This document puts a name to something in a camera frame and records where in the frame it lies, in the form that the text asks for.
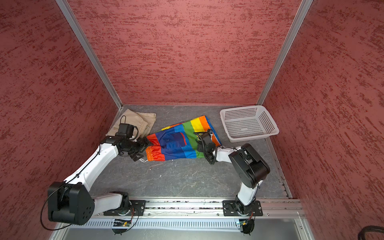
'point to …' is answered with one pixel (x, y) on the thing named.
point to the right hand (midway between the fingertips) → (201, 147)
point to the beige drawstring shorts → (144, 121)
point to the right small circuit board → (243, 222)
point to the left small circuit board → (120, 222)
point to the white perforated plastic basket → (248, 123)
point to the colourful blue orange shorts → (179, 140)
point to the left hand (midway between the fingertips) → (149, 151)
